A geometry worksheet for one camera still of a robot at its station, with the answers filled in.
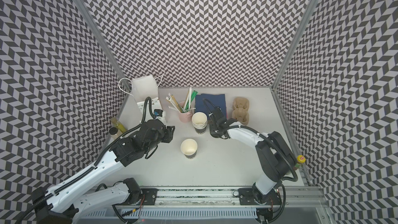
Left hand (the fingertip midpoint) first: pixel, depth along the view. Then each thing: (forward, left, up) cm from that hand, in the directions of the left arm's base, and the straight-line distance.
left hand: (170, 129), depth 74 cm
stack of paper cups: (+11, -14, -9) cm, 20 cm away
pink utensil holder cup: (+17, -4, -15) cm, 23 cm away
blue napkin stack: (+28, -25, -12) cm, 40 cm away
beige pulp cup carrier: (+27, -41, -16) cm, 52 cm away
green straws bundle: (+24, -8, -4) cm, 26 cm away
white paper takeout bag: (+29, +23, -1) cm, 37 cm away
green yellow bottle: (+8, +32, -10) cm, 35 cm away
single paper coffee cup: (-2, -8, -18) cm, 20 cm away
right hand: (+9, -24, -15) cm, 30 cm away
